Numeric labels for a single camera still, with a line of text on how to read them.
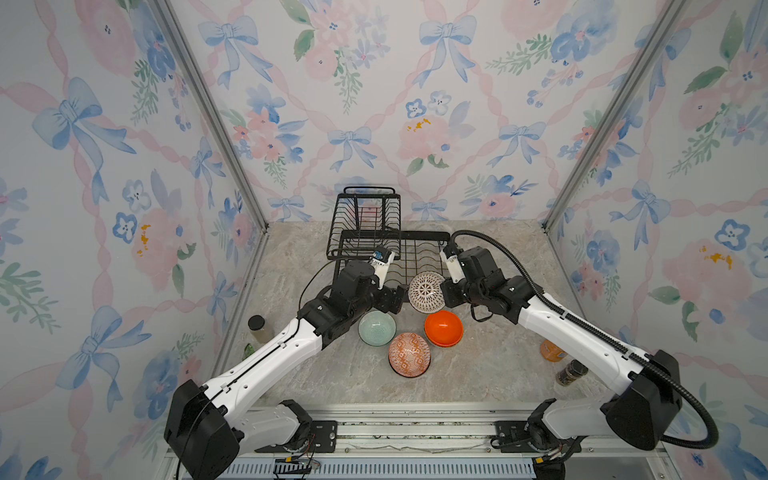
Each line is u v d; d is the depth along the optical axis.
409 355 0.85
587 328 0.47
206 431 0.38
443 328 0.88
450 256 0.69
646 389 0.40
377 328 0.90
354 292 0.56
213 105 0.86
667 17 0.69
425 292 0.82
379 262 0.64
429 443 0.73
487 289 0.59
